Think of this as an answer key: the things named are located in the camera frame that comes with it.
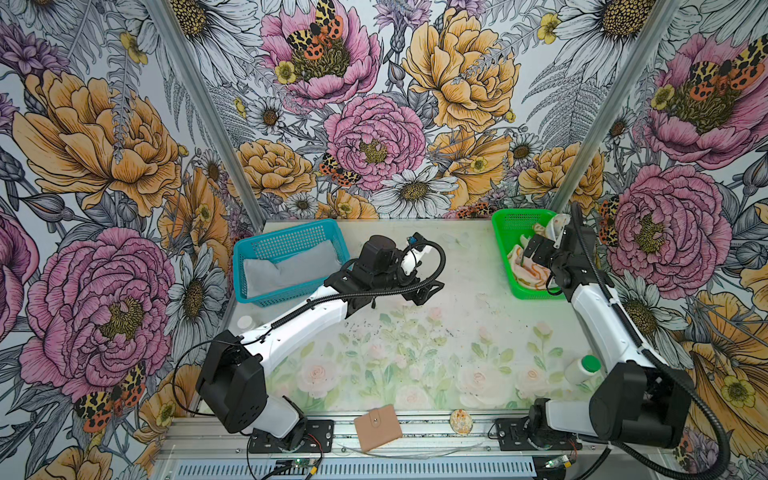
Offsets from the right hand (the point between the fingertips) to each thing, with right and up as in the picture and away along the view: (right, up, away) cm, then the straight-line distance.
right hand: (542, 254), depth 85 cm
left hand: (-33, -7, -8) cm, 35 cm away
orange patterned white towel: (+2, -7, +14) cm, 16 cm away
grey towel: (-69, -3, +23) cm, 73 cm away
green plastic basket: (+4, +10, +35) cm, 37 cm away
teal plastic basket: (-85, +3, +21) cm, 88 cm away
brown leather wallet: (-46, -42, -10) cm, 63 cm away
